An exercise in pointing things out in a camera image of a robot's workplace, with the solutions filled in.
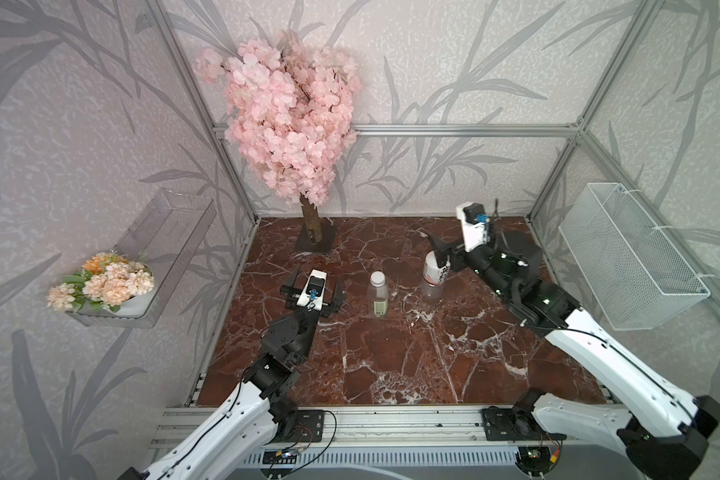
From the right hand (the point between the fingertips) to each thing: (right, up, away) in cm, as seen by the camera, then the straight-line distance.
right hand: (447, 225), depth 66 cm
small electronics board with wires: (-40, -55, +4) cm, 68 cm away
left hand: (-30, -11, +5) cm, 32 cm away
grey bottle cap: (-16, -14, +13) cm, 25 cm away
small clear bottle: (-16, -20, +25) cm, 36 cm away
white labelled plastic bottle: (+2, -16, +23) cm, 28 cm away
